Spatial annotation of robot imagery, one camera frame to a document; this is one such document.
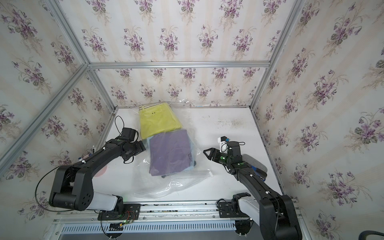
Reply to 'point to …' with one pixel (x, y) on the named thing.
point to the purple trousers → (170, 153)
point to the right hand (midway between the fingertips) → (210, 153)
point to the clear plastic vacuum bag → (147, 186)
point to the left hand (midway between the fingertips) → (139, 151)
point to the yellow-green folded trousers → (156, 119)
